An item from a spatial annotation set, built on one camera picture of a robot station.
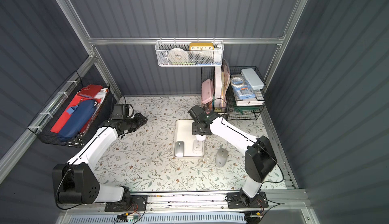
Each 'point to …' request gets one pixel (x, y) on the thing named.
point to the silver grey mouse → (179, 149)
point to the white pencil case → (252, 78)
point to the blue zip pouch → (80, 115)
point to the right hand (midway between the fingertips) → (203, 132)
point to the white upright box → (218, 87)
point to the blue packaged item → (245, 91)
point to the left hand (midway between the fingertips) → (145, 119)
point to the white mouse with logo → (197, 147)
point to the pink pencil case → (207, 90)
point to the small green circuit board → (132, 217)
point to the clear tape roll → (237, 82)
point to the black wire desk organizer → (233, 108)
